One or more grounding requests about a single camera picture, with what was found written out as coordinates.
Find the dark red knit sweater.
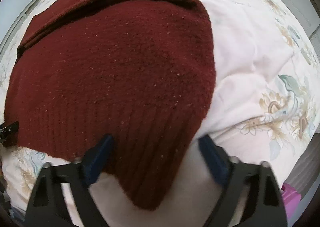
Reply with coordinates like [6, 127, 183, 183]
[4, 0, 217, 211]

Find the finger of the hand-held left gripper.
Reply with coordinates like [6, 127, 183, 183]
[0, 121, 19, 147]

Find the floral pink duvet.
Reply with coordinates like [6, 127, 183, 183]
[0, 0, 320, 227]

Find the pink plastic object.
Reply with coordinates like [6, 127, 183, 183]
[281, 184, 302, 220]

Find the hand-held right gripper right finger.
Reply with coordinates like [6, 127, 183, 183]
[197, 134, 287, 227]

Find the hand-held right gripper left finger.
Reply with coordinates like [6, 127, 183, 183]
[24, 134, 115, 227]

